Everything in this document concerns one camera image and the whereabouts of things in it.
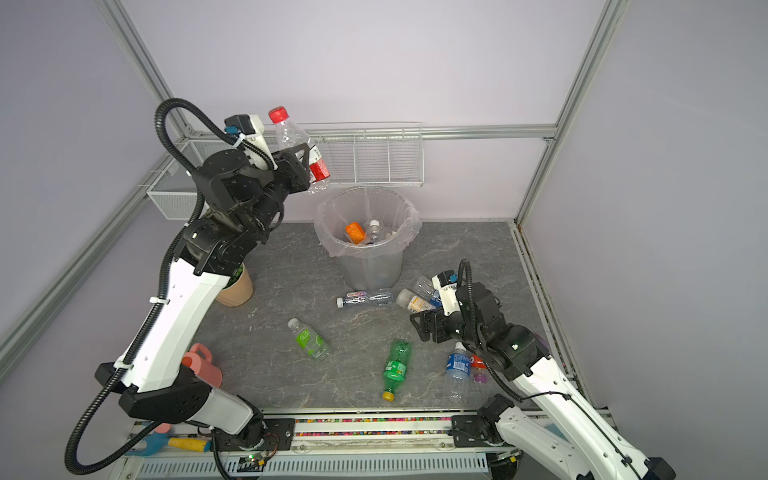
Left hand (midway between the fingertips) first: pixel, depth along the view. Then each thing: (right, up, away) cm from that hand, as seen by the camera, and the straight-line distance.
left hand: (304, 151), depth 56 cm
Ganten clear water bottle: (+11, -34, +40) cm, 54 cm away
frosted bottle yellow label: (+23, -35, +35) cm, 55 cm away
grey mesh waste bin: (+10, -25, +33) cm, 42 cm away
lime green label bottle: (-8, -44, +29) cm, 53 cm away
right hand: (+25, -34, +15) cm, 45 cm away
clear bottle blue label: (+27, -31, +40) cm, 58 cm away
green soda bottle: (+17, -51, +23) cm, 58 cm away
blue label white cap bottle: (+11, -13, +37) cm, 41 cm away
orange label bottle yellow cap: (+4, -13, +40) cm, 42 cm away
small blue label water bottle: (+34, -52, +24) cm, 67 cm away
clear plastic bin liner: (+7, -8, +44) cm, 45 cm away
